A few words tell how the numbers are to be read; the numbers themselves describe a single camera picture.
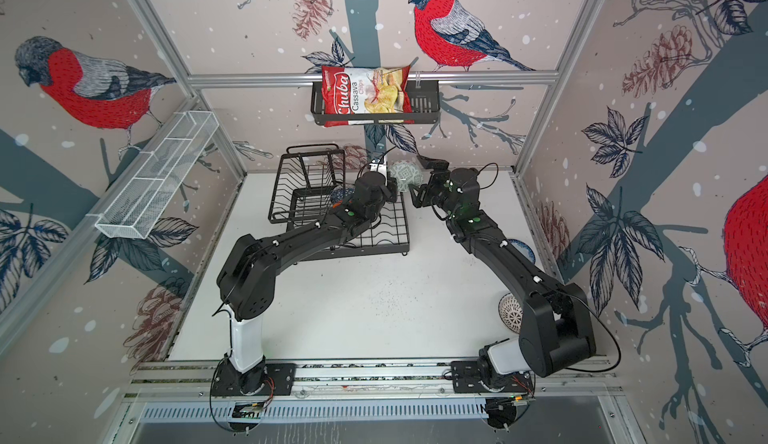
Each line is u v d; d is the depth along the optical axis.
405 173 0.89
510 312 0.83
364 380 0.75
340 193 1.08
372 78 0.86
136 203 0.72
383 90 0.87
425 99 0.95
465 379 0.73
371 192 0.66
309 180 0.96
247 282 0.49
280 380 0.73
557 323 0.45
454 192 0.61
